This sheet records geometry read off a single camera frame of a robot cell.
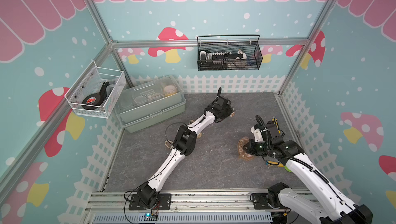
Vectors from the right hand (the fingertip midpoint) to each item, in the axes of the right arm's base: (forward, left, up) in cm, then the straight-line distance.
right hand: (243, 146), depth 78 cm
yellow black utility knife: (+24, -28, -13) cm, 39 cm away
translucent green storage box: (+25, +51, +6) cm, 57 cm away
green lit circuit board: (-28, +47, -16) cm, 56 cm away
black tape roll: (+13, +69, +23) cm, 74 cm away
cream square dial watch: (+30, 0, -11) cm, 32 cm away
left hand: (+32, 0, -12) cm, 34 cm away
